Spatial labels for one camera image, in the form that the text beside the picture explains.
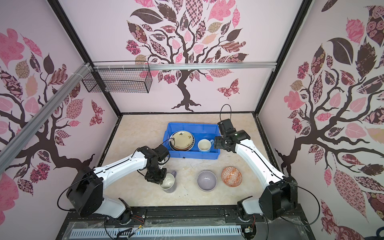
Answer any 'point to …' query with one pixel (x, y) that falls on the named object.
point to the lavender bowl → (206, 181)
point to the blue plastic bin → (200, 131)
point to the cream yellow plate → (182, 140)
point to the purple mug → (168, 182)
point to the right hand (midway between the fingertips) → (222, 142)
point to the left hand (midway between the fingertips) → (160, 184)
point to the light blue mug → (204, 145)
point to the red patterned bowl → (231, 176)
